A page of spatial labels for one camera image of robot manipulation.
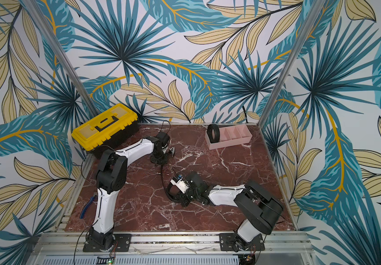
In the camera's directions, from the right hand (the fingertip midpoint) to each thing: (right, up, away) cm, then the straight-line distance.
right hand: (175, 197), depth 85 cm
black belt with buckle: (+20, +34, +22) cm, 45 cm away
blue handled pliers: (-45, -6, -4) cm, 46 cm away
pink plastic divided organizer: (+36, +33, +29) cm, 56 cm away
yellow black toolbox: (-39, +34, +8) cm, 52 cm away
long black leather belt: (-5, +3, +5) cm, 8 cm away
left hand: (-8, +15, +13) cm, 22 cm away
